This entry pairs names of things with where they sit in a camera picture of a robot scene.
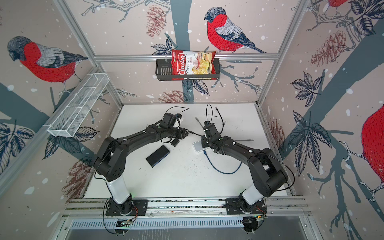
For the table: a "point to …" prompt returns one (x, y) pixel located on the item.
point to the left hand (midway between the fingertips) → (186, 133)
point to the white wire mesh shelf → (69, 119)
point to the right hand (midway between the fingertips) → (203, 141)
